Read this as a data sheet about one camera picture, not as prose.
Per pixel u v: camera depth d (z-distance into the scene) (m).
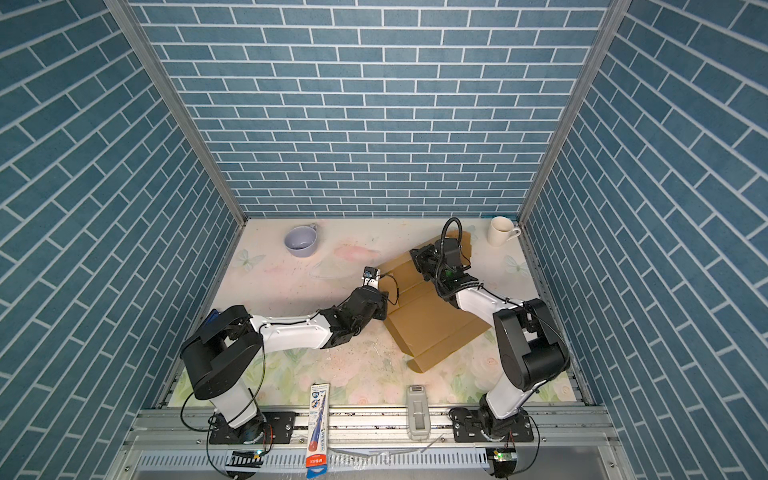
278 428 0.74
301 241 1.09
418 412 0.75
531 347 0.46
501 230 1.06
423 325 0.91
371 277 0.77
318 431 0.72
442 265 0.71
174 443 0.73
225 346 0.51
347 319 0.68
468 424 0.74
